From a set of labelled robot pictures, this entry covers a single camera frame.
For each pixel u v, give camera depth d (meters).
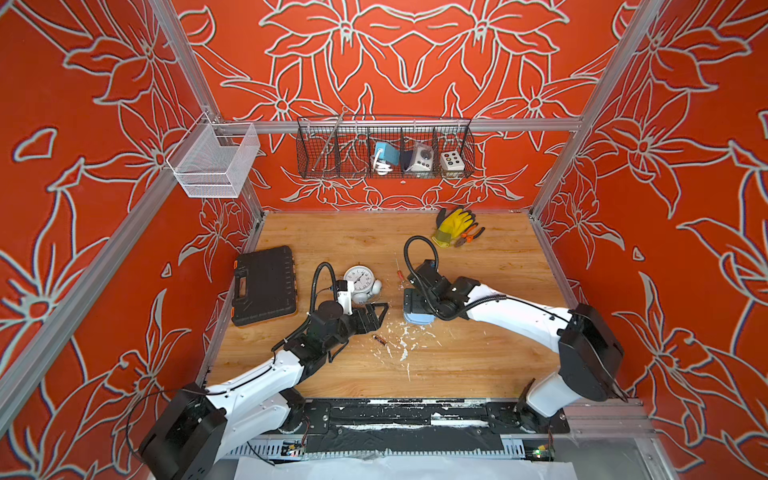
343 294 0.74
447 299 0.60
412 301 0.76
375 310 0.71
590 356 0.42
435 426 0.73
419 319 0.81
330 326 0.62
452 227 1.13
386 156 0.84
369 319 0.71
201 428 0.40
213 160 0.94
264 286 0.92
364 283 0.94
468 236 1.10
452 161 0.95
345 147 1.01
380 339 0.86
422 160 0.91
